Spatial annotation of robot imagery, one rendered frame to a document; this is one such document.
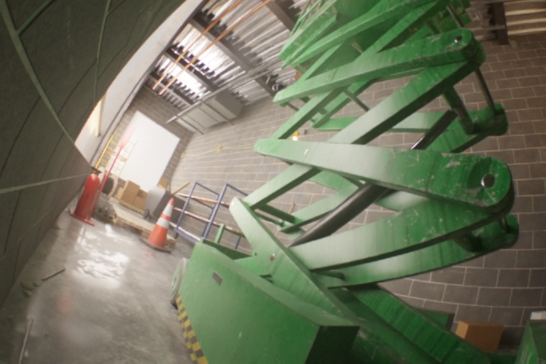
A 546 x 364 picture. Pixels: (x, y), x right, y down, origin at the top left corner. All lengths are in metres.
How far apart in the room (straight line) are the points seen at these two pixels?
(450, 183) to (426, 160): 0.09
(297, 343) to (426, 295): 2.55
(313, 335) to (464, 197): 0.36
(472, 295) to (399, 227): 2.38
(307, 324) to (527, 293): 2.80
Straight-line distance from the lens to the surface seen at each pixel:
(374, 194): 0.91
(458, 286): 2.90
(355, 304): 1.23
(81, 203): 2.77
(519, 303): 3.03
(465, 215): 0.53
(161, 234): 3.19
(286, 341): 0.45
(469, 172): 0.51
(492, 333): 2.57
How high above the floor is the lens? 0.54
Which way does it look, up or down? 21 degrees up
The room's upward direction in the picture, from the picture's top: 20 degrees clockwise
